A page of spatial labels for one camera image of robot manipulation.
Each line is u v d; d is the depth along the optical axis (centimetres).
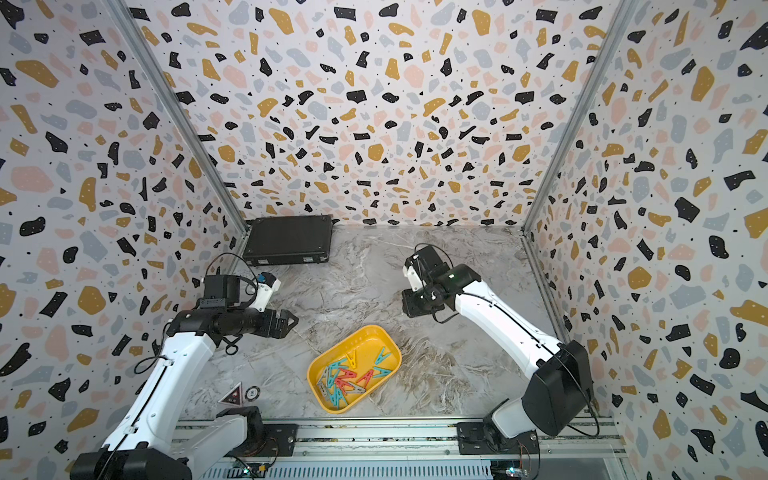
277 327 70
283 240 120
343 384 82
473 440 74
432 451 73
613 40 75
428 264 62
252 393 81
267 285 70
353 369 85
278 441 73
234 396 80
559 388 41
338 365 86
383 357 88
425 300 67
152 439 39
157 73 79
